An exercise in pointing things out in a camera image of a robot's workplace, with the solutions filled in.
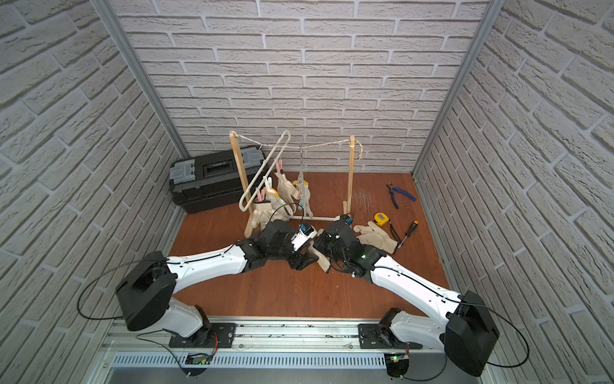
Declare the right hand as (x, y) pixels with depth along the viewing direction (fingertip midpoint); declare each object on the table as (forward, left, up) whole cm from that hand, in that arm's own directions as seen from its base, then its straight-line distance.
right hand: (314, 239), depth 79 cm
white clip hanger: (+19, +24, +6) cm, 31 cm away
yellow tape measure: (+15, -30, -14) cm, 36 cm away
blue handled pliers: (+31, -39, -15) cm, 52 cm away
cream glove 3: (+7, -24, -13) cm, 28 cm away
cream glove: (+11, +18, +1) cm, 22 cm away
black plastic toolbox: (+27, +42, +2) cm, 50 cm away
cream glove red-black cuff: (-6, -2, -3) cm, 7 cm away
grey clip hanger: (+23, +4, +8) cm, 25 cm away
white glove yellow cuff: (+16, +13, -4) cm, 21 cm away
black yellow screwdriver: (+9, -40, -15) cm, 44 cm away
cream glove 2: (+20, +3, +1) cm, 20 cm away
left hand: (-3, -1, -4) cm, 4 cm away
